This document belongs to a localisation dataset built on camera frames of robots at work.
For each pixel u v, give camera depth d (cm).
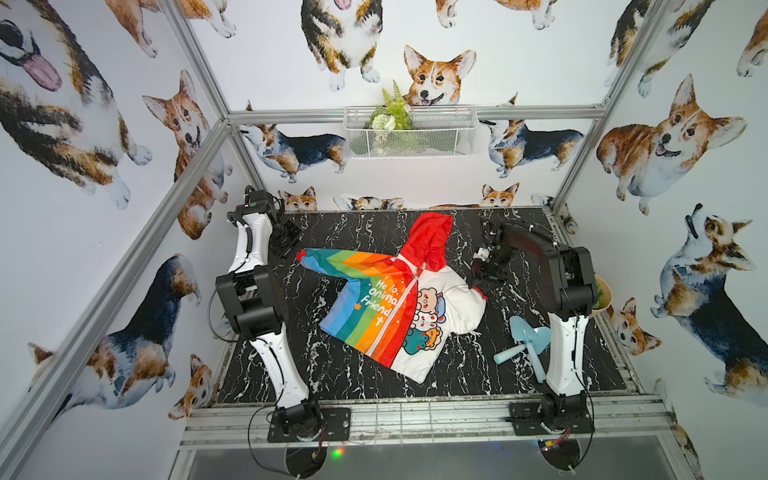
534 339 86
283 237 79
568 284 58
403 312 93
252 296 58
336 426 73
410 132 87
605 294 85
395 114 82
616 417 75
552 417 67
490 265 88
